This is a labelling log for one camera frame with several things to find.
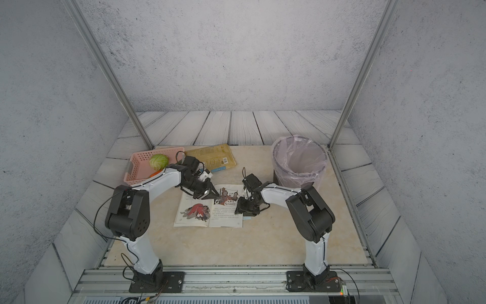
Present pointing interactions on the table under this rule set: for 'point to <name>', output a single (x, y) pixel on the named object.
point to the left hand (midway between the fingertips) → (220, 195)
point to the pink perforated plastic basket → (139, 168)
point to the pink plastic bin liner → (299, 161)
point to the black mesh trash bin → (298, 162)
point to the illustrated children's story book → (218, 211)
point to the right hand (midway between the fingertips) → (239, 213)
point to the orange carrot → (155, 173)
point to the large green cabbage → (159, 161)
